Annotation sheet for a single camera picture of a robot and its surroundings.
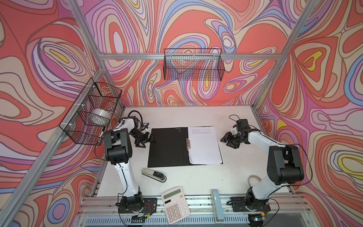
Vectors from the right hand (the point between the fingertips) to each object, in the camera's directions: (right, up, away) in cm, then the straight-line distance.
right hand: (224, 144), depth 93 cm
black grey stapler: (-44, -16, -13) cm, 48 cm away
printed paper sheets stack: (-13, -4, +1) cm, 13 cm away
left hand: (-50, 0, +3) cm, 50 cm away
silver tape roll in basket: (-70, +18, -22) cm, 76 cm away
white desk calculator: (-31, -28, -21) cm, 47 cm away
